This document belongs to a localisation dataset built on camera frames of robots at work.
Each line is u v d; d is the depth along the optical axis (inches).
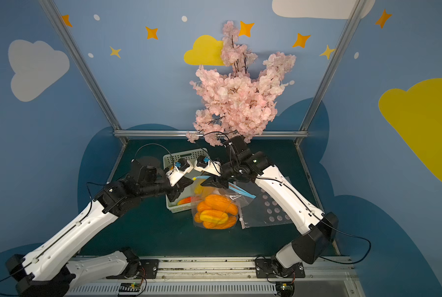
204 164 22.3
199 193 36.9
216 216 30.8
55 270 15.4
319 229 16.0
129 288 28.8
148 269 29.3
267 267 29.5
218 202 30.6
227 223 31.6
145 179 19.7
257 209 36.4
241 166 20.8
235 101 23.6
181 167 21.5
